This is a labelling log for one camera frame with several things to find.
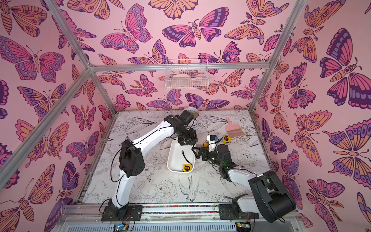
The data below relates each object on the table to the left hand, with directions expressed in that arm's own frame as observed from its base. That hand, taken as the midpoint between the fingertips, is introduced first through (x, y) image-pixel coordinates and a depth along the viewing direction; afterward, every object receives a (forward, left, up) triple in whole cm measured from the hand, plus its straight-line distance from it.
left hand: (197, 141), depth 86 cm
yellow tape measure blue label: (+6, -6, -12) cm, 14 cm away
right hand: (-5, +2, -1) cm, 6 cm away
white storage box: (-4, +11, -10) cm, 16 cm away
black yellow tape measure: (-12, +7, -11) cm, 18 cm away
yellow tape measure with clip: (+9, -21, -11) cm, 25 cm away
